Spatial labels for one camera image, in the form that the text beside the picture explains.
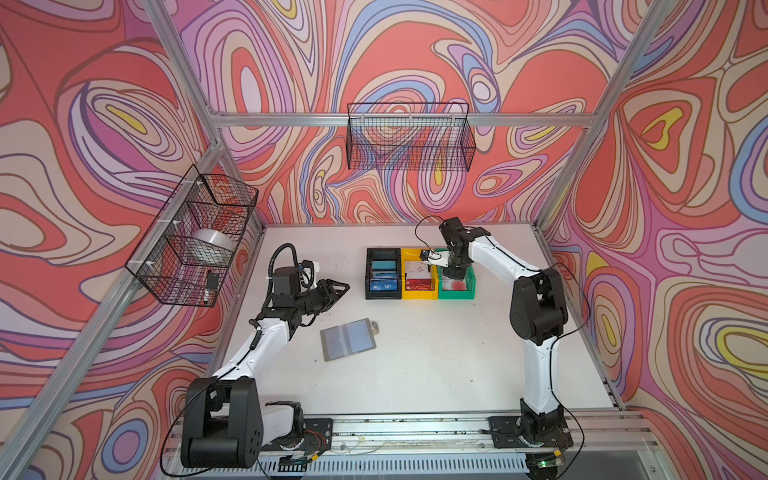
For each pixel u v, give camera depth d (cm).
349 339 88
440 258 88
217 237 74
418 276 102
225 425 40
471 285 96
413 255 106
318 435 72
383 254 103
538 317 56
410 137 96
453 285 101
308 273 75
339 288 80
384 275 102
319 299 75
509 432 73
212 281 73
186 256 72
